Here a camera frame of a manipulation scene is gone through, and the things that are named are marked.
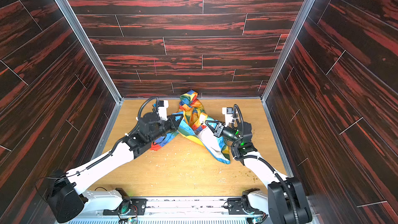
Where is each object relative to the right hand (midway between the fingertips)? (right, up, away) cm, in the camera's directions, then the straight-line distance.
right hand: (207, 120), depth 75 cm
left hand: (-11, +2, -2) cm, 11 cm away
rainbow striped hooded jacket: (-7, -4, +13) cm, 15 cm away
